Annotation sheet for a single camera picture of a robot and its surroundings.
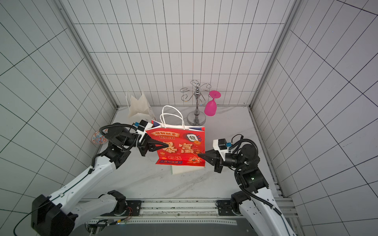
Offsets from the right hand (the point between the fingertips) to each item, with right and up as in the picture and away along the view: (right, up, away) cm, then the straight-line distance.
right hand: (199, 151), depth 61 cm
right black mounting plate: (+14, -31, +11) cm, 36 cm away
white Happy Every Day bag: (-36, +22, +32) cm, 53 cm away
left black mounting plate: (-32, -31, +12) cm, 46 cm away
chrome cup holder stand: (+1, +14, +49) cm, 51 cm away
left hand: (-14, +3, -3) cm, 14 cm away
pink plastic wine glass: (+10, +20, +33) cm, 40 cm away
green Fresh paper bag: (-12, -16, +24) cm, 32 cm away
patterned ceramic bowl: (-67, 0, +37) cm, 77 cm away
